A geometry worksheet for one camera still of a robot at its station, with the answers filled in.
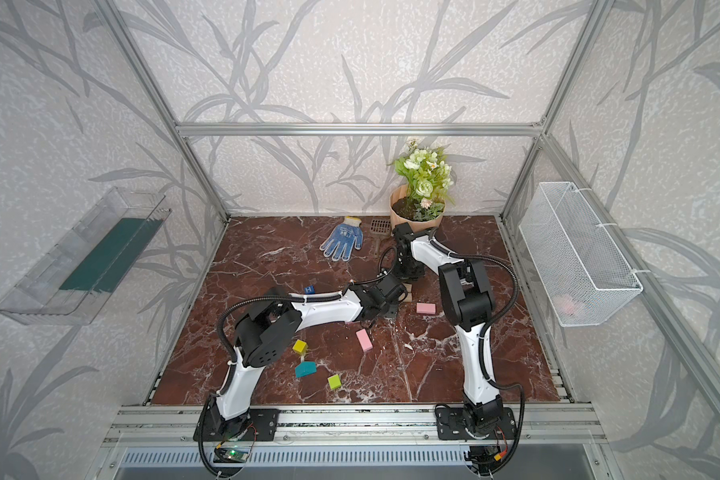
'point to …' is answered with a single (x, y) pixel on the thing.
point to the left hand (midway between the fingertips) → (395, 297)
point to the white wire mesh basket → (581, 269)
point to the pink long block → (365, 340)
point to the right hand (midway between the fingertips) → (403, 270)
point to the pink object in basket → (568, 305)
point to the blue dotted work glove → (343, 239)
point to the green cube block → (334, 381)
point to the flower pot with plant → (422, 200)
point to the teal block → (305, 368)
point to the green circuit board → (230, 455)
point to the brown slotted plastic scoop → (379, 229)
